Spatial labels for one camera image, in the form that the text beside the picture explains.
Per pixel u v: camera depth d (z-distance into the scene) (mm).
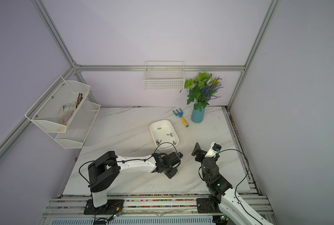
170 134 1039
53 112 761
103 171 491
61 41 800
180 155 784
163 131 1057
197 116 1084
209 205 730
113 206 729
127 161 516
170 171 757
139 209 735
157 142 981
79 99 815
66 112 781
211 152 676
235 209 510
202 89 860
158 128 1075
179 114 1152
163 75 947
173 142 990
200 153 692
